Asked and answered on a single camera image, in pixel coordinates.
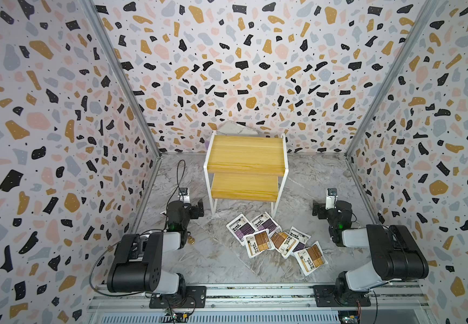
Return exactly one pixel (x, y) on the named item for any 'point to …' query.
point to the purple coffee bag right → (300, 236)
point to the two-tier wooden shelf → (245, 168)
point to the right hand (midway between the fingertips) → (326, 199)
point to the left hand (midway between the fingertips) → (192, 199)
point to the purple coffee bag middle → (264, 221)
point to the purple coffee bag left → (239, 227)
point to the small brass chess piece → (191, 240)
